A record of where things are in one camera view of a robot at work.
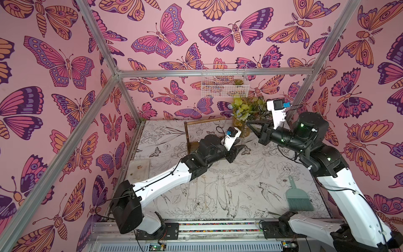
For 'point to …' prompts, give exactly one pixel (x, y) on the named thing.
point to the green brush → (298, 199)
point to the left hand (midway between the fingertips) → (243, 142)
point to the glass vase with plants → (244, 109)
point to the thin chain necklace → (204, 199)
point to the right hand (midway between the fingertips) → (250, 121)
